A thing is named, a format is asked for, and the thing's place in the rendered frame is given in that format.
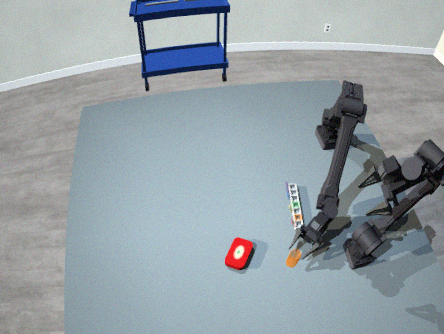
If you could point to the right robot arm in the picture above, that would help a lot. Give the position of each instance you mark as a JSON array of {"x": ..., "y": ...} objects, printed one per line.
[{"x": 328, "y": 135}]

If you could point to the white weekly pill organiser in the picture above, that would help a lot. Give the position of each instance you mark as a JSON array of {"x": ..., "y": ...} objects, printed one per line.
[{"x": 295, "y": 205}]

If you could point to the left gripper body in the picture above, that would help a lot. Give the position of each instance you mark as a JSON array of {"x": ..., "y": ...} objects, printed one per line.
[{"x": 388, "y": 195}]

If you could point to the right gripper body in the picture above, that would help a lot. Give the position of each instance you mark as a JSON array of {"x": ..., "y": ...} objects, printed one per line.
[{"x": 309, "y": 236}]

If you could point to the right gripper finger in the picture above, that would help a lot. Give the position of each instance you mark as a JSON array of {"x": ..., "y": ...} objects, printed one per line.
[
  {"x": 313, "y": 249},
  {"x": 297, "y": 235}
]

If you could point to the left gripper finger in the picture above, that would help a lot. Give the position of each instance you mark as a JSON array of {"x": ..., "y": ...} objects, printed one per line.
[
  {"x": 376, "y": 179},
  {"x": 384, "y": 210}
]

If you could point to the orange translucent pill bottle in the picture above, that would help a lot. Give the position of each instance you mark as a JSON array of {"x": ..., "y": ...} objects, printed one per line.
[{"x": 291, "y": 262}]

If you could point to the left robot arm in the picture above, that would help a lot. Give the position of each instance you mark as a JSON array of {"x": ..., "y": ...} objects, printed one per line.
[{"x": 364, "y": 237}]

